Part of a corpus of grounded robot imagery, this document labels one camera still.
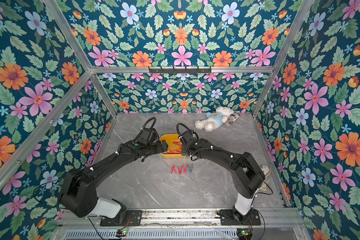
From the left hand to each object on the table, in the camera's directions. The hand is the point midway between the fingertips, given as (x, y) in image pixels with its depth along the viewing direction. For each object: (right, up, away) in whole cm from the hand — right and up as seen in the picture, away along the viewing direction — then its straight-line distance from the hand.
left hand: (164, 146), depth 87 cm
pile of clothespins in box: (+6, -4, +11) cm, 13 cm away
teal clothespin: (+15, -14, +3) cm, 21 cm away
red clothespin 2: (+9, -15, +2) cm, 18 cm away
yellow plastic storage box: (+4, -2, +14) cm, 15 cm away
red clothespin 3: (+12, -14, +4) cm, 19 cm away
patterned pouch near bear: (+48, +18, +26) cm, 57 cm away
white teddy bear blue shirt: (+33, +16, +19) cm, 41 cm away
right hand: (+13, -3, +2) cm, 14 cm away
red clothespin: (+5, -15, +4) cm, 16 cm away
